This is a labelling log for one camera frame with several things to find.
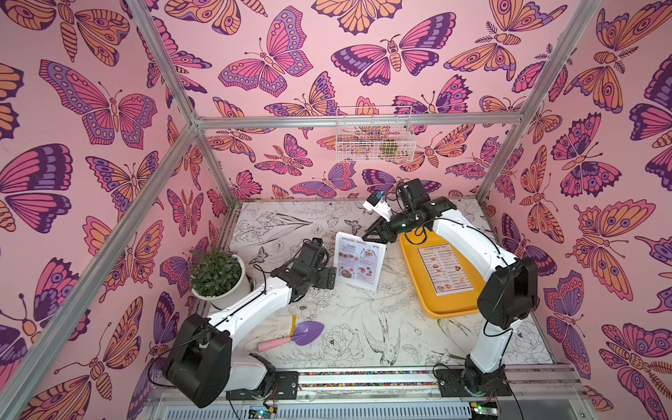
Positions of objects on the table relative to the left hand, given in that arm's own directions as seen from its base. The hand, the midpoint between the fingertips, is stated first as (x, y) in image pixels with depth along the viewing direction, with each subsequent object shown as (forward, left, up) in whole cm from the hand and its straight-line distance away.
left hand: (324, 269), depth 87 cm
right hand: (+6, -15, +13) cm, 20 cm away
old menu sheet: (+2, -11, +3) cm, 12 cm away
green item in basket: (+37, -23, +22) cm, 49 cm away
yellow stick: (-15, +10, -10) cm, 20 cm away
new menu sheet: (+5, -45, -9) cm, 46 cm away
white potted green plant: (-7, +31, +7) cm, 33 cm away
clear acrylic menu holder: (-2, -12, -8) cm, 15 cm away
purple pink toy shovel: (-18, +6, -10) cm, 21 cm away
